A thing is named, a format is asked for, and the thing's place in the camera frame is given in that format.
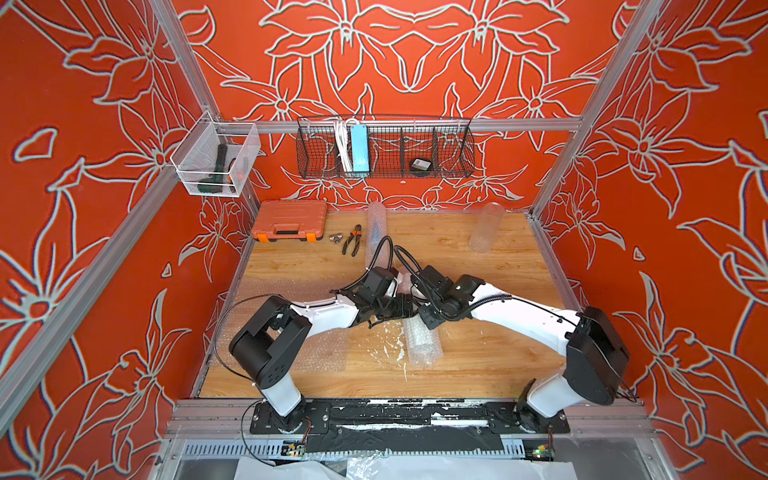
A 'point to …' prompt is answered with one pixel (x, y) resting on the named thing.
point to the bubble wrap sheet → (326, 352)
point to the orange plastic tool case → (290, 220)
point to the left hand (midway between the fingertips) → (415, 309)
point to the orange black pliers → (357, 233)
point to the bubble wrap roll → (423, 345)
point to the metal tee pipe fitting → (336, 238)
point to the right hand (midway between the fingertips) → (422, 315)
